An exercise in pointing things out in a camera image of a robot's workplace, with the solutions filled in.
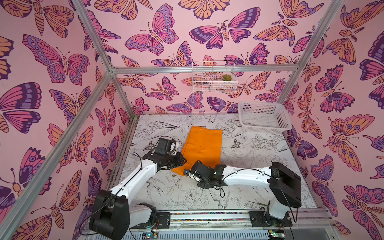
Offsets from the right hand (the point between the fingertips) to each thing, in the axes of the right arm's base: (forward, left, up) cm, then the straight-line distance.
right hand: (200, 174), depth 85 cm
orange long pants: (+21, -2, -2) cm, 22 cm away
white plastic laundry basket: (+50, -50, -4) cm, 70 cm away
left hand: (+5, +7, +7) cm, 11 cm away
